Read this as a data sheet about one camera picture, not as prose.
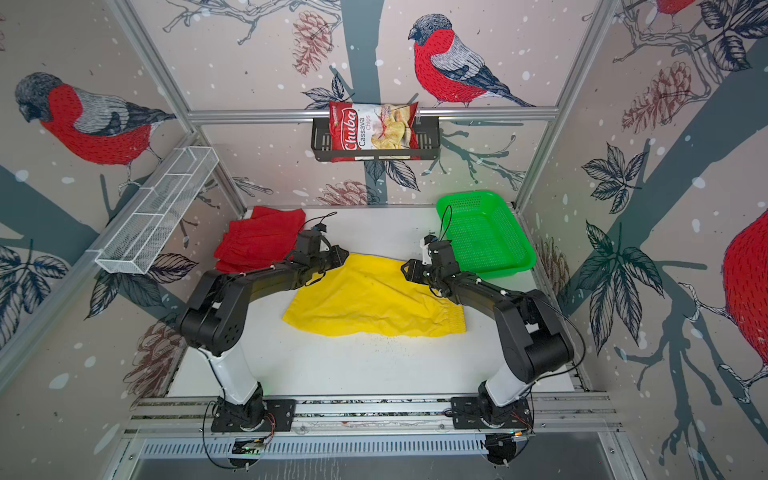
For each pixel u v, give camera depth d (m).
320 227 0.90
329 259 0.86
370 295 0.94
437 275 0.73
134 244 0.71
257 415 0.67
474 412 0.73
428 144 0.95
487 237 1.11
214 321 0.50
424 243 0.87
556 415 0.74
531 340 0.46
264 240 1.08
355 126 0.88
